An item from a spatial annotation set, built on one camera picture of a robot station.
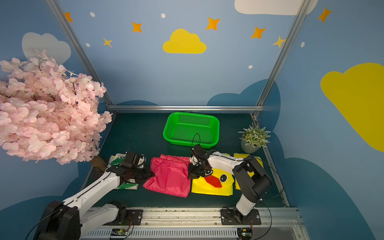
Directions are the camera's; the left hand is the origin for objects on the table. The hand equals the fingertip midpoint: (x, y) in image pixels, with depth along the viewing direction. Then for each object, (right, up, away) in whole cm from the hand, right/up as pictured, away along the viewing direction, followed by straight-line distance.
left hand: (156, 171), depth 85 cm
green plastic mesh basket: (+21, +24, +26) cm, 42 cm away
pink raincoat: (+9, -3, +2) cm, 9 cm away
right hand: (+19, -3, +1) cm, 19 cm away
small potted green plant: (+58, +20, +3) cm, 61 cm away
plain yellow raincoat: (+54, +7, +9) cm, 56 cm away
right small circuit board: (+47, -26, -13) cm, 55 cm away
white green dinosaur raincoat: (-27, +5, +8) cm, 29 cm away
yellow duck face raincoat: (+37, -6, +1) cm, 38 cm away
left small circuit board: (-14, -26, -13) cm, 32 cm away
